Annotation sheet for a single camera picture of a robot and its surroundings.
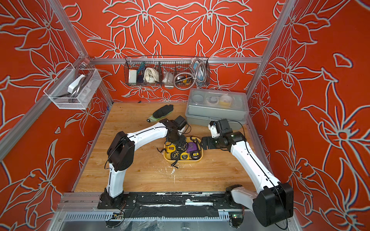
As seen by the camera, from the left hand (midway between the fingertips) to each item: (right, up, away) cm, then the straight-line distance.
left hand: (180, 141), depth 90 cm
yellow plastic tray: (-8, -9, -5) cm, 13 cm away
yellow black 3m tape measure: (-3, -8, -5) cm, 10 cm away
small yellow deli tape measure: (+3, -9, -3) cm, 10 cm away
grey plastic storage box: (+17, +23, +2) cm, 28 cm away
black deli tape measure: (+9, -7, -5) cm, 13 cm away
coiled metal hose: (+3, +38, -3) cm, 39 cm away
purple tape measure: (+7, -3, +1) cm, 8 cm away
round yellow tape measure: (-6, -4, 0) cm, 8 cm away
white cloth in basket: (-19, +43, 0) cm, 47 cm away
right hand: (+14, +1, -11) cm, 18 cm away
